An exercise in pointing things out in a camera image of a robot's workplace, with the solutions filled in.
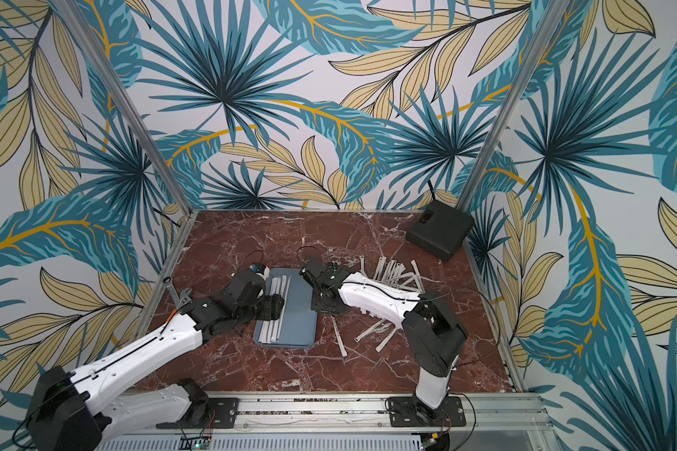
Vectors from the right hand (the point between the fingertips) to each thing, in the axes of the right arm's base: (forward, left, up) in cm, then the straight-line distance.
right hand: (322, 306), depth 87 cm
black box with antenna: (+31, -44, 0) cm, 54 cm away
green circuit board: (-33, +32, -8) cm, 47 cm away
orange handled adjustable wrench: (+6, +46, -4) cm, 46 cm away
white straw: (-5, +16, -5) cm, 18 cm away
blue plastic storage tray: (-4, +7, -5) cm, 9 cm away
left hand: (-2, +14, +6) cm, 15 cm away
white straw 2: (+20, -14, -5) cm, 25 cm away
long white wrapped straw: (-5, -4, -5) cm, 8 cm away
